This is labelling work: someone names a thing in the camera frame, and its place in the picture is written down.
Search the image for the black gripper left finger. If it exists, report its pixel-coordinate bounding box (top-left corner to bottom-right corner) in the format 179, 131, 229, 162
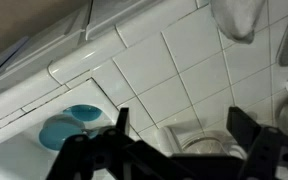
45, 107, 172, 180

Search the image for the white towel with green edge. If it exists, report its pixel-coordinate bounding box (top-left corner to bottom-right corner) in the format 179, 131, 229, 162
209, 0, 268, 45

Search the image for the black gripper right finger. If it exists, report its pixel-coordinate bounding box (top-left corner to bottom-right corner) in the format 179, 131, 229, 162
226, 105, 288, 180

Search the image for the white sink cabinet front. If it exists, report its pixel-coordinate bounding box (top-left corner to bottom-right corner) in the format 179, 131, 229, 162
0, 0, 94, 84

